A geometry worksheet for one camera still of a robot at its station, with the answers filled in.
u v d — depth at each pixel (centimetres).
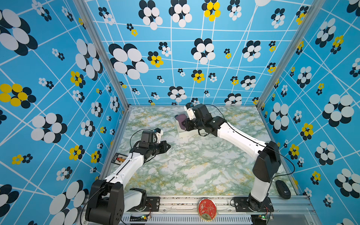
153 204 74
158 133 78
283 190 76
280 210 72
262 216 71
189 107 72
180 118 81
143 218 70
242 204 73
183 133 98
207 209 69
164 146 74
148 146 67
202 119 63
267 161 46
